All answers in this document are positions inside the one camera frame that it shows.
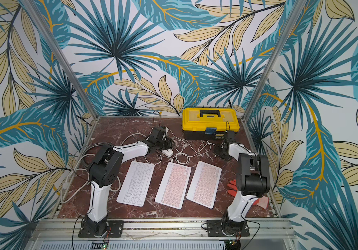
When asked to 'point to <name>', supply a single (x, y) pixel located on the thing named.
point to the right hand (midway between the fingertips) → (217, 151)
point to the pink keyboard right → (204, 185)
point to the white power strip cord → (66, 180)
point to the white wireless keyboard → (136, 185)
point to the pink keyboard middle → (173, 187)
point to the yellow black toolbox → (201, 123)
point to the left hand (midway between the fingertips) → (174, 144)
